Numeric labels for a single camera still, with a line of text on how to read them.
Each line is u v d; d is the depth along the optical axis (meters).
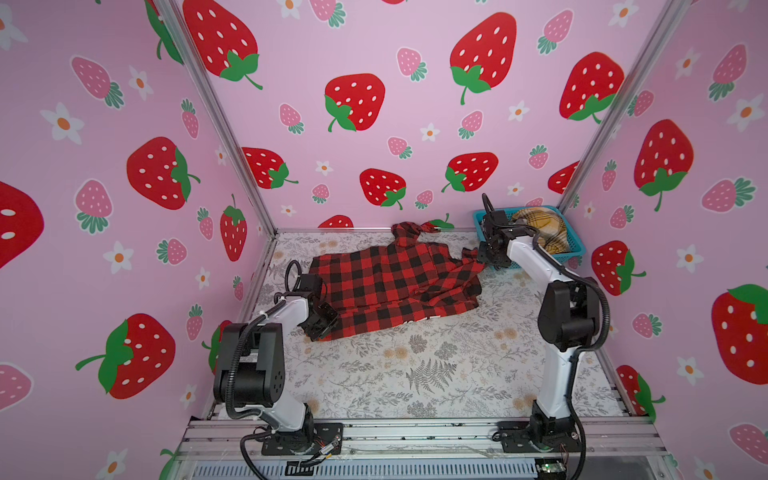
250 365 0.45
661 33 0.72
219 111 0.85
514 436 0.73
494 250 0.74
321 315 0.85
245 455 0.68
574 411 0.62
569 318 0.54
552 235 1.07
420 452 0.73
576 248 1.04
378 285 1.04
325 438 0.74
